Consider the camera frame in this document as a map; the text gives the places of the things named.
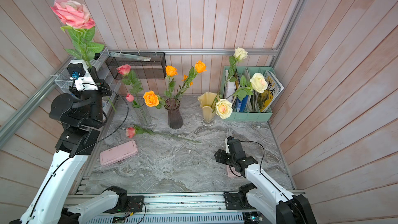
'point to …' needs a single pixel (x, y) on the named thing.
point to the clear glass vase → (140, 101)
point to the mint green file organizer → (252, 112)
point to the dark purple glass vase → (175, 119)
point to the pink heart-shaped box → (118, 153)
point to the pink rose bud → (129, 97)
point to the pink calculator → (237, 173)
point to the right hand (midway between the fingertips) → (218, 153)
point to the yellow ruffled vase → (208, 101)
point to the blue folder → (241, 105)
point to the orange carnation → (182, 89)
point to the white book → (230, 88)
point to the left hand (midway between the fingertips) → (95, 70)
